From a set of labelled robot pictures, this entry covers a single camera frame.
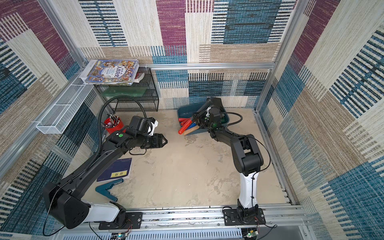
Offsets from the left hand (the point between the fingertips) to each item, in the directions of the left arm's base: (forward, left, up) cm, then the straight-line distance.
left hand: (164, 141), depth 78 cm
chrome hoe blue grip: (+19, -14, -10) cm, 26 cm away
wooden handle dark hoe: (+15, -14, -10) cm, 23 cm away
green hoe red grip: (+23, -9, -9) cm, 26 cm away
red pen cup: (+15, +34, -8) cm, 38 cm away
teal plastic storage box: (+41, -12, -19) cm, 46 cm away
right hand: (+22, -15, -3) cm, 27 cm away
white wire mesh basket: (+4, +48, +13) cm, 50 cm away
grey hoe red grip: (+11, -10, -3) cm, 15 cm away
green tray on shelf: (+38, +23, +3) cm, 45 cm away
